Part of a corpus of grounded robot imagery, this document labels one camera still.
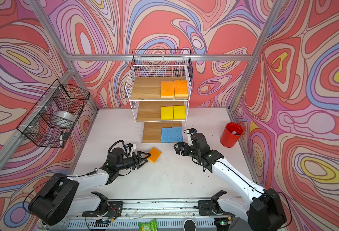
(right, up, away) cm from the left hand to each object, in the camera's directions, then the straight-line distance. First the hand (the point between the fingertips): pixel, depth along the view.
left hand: (149, 157), depth 81 cm
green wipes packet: (+3, -30, -12) cm, 33 cm away
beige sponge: (+2, -2, +15) cm, 15 cm away
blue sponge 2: (+9, +11, +21) cm, 25 cm away
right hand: (+18, +4, +1) cm, 19 cm away
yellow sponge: (+17, +26, 0) cm, 31 cm away
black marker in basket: (-44, +11, -9) cm, 46 cm away
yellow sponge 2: (+10, +26, +1) cm, 27 cm away
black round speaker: (+21, -27, -16) cm, 38 cm away
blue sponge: (+16, +11, +21) cm, 29 cm away
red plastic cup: (+50, +12, +9) cm, 53 cm away
